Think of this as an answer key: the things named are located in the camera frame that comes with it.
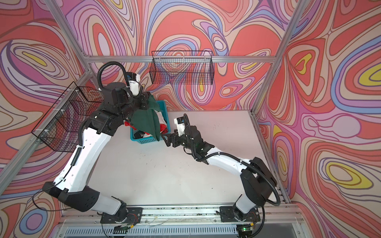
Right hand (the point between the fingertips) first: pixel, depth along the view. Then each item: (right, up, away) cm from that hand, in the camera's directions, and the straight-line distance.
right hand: (169, 136), depth 79 cm
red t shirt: (-6, +4, +15) cm, 17 cm away
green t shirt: (-10, +9, -4) cm, 14 cm away
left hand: (-6, +21, -14) cm, 26 cm away
